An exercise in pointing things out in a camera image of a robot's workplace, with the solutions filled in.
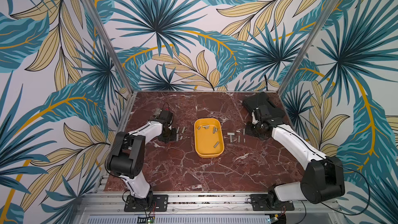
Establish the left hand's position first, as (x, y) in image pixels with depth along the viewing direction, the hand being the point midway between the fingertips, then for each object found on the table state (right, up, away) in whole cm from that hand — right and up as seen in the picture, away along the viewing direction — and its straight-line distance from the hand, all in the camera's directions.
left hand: (171, 139), depth 93 cm
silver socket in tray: (+27, -3, -1) cm, 27 cm away
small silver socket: (+7, +5, +4) cm, 9 cm away
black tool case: (+47, +19, -24) cm, 56 cm away
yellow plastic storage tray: (+23, +1, +2) cm, 23 cm away
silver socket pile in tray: (+26, +5, +5) cm, 27 cm away
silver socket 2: (+41, +1, +2) cm, 41 cm away
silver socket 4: (+6, +1, +2) cm, 6 cm away
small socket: (+44, -1, +1) cm, 44 cm away
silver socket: (+36, +3, +3) cm, 37 cm away
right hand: (+44, +6, -6) cm, 45 cm away
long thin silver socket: (+36, 0, +2) cm, 36 cm away
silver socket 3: (+3, +1, +1) cm, 4 cm away
